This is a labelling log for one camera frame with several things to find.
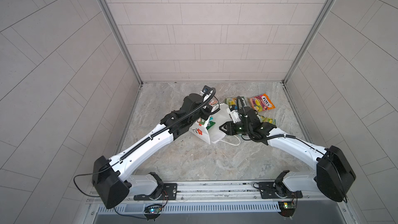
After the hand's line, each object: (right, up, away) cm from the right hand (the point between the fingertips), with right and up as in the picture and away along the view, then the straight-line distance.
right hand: (220, 129), depth 79 cm
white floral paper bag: (-2, -4, +5) cm, 6 cm away
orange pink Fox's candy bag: (+29, +12, +22) cm, 39 cm away
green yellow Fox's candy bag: (+9, +13, +24) cm, 29 cm away
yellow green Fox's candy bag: (+27, +3, +14) cm, 31 cm away
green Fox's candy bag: (-5, +1, +10) cm, 11 cm away
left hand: (-5, +15, -7) cm, 17 cm away
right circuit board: (+28, -33, -11) cm, 45 cm away
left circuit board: (-30, -31, -15) cm, 46 cm away
